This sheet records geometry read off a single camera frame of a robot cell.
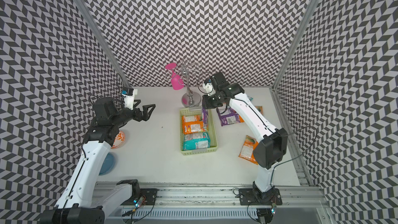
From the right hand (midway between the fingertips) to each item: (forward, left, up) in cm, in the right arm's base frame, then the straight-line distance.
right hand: (205, 107), depth 79 cm
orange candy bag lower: (-15, -24, -22) cm, 35 cm away
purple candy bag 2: (-3, 0, -2) cm, 4 cm away
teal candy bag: (-9, +5, -20) cm, 23 cm away
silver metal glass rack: (+24, +10, -21) cm, 33 cm away
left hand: (-3, +28, +6) cm, 29 cm away
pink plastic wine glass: (+27, +19, -8) cm, 34 cm away
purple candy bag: (+7, -14, -18) cm, 24 cm away
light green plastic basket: (-2, -4, -23) cm, 23 cm away
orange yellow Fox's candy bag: (+2, +9, -20) cm, 22 cm away
